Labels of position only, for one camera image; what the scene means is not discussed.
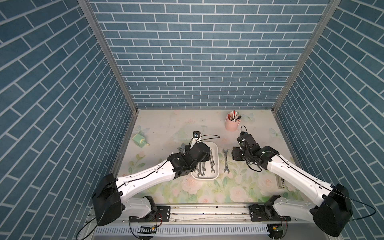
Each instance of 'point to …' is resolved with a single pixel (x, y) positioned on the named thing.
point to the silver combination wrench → (212, 161)
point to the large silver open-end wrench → (225, 154)
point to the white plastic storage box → (208, 170)
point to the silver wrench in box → (200, 172)
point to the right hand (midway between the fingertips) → (236, 153)
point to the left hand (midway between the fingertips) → (207, 149)
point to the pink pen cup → (232, 121)
